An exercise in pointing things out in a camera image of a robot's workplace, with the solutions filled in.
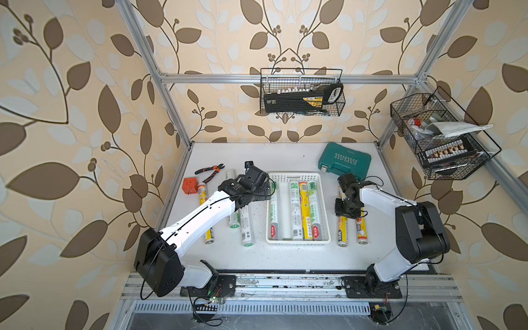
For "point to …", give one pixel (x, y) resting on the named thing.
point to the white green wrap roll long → (245, 228)
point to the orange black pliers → (216, 168)
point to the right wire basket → (413, 115)
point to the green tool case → (338, 160)
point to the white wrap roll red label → (274, 223)
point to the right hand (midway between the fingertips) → (341, 213)
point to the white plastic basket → (284, 210)
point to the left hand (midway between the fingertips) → (259, 190)
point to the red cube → (190, 185)
